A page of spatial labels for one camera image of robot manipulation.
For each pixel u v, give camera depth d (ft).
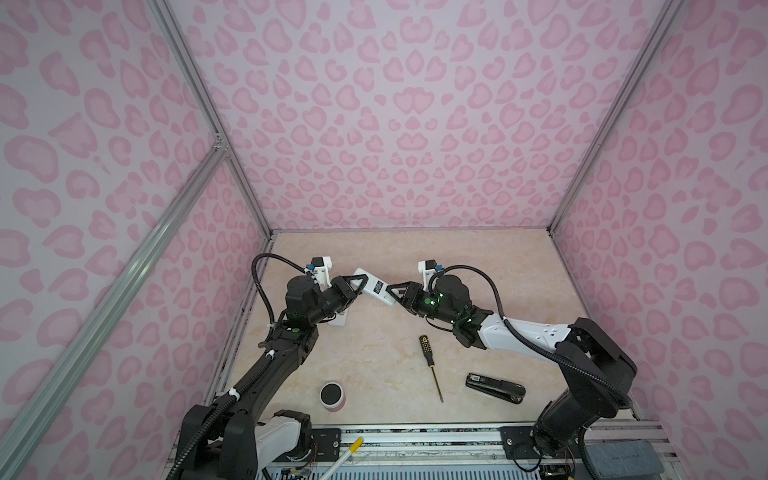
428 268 2.55
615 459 2.25
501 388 2.57
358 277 2.53
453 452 2.38
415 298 2.36
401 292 2.59
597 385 1.36
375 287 2.56
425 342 2.89
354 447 2.40
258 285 2.10
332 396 2.52
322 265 2.43
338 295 2.31
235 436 1.31
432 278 2.40
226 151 3.03
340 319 3.13
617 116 2.83
